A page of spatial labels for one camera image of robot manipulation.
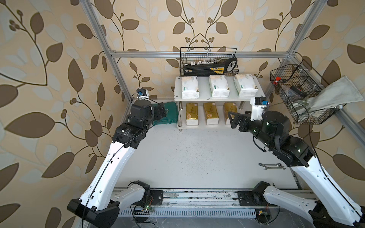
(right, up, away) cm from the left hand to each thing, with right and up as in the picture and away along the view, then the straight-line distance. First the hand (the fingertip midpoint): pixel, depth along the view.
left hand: (156, 103), depth 67 cm
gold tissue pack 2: (+31, -6, +26) cm, 41 cm away
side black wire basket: (+80, +13, +15) cm, 82 cm away
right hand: (+37, -4, -4) cm, 37 cm away
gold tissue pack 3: (+45, 0, +32) cm, 55 cm away
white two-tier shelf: (+29, +4, +34) cm, 45 cm away
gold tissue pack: (+18, -5, +27) cm, 33 cm away
